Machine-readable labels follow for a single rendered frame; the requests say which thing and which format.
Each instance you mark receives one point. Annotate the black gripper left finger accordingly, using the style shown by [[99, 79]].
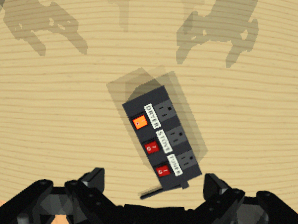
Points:
[[87, 203]]

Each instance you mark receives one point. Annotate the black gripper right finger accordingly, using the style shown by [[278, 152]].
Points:
[[219, 209]]

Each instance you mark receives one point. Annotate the black power strip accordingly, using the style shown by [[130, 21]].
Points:
[[163, 140]]

